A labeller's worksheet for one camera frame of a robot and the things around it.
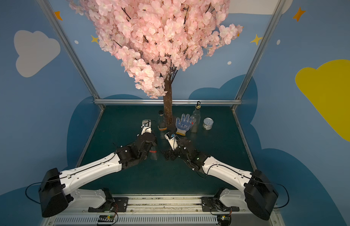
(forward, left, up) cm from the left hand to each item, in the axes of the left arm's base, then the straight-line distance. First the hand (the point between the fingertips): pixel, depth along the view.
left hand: (153, 129), depth 77 cm
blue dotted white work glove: (+23, -20, -25) cm, 40 cm away
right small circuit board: (-38, -40, -27) cm, 61 cm away
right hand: (-5, -9, -7) cm, 12 cm away
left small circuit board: (-39, +23, -27) cm, 53 cm away
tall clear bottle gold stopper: (+17, -26, -6) cm, 32 cm away
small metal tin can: (+21, -37, -19) cm, 46 cm away
